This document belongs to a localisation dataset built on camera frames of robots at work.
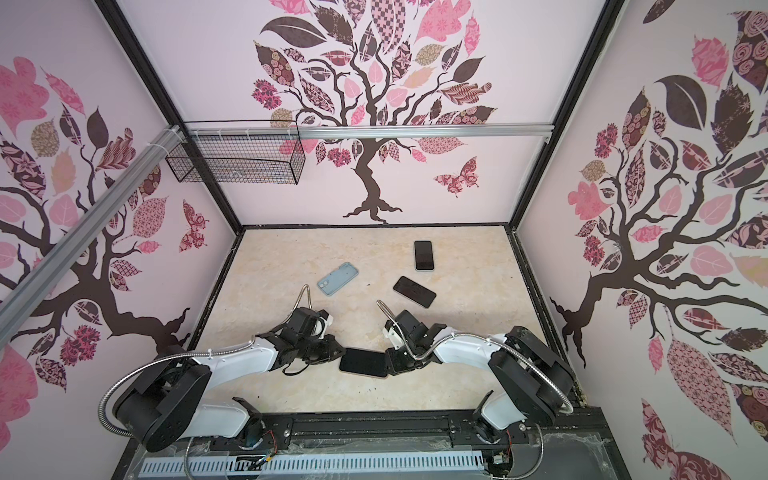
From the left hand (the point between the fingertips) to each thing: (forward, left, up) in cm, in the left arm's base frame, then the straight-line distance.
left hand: (345, 356), depth 86 cm
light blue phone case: (+34, -23, +1) cm, 40 cm away
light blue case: (+30, +5, -1) cm, 30 cm away
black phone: (+23, -22, 0) cm, 31 cm away
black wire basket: (+55, +36, +34) cm, 74 cm away
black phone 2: (+39, -26, 0) cm, 47 cm away
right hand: (-3, -12, 0) cm, 12 cm away
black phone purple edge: (-2, -6, +2) cm, 6 cm away
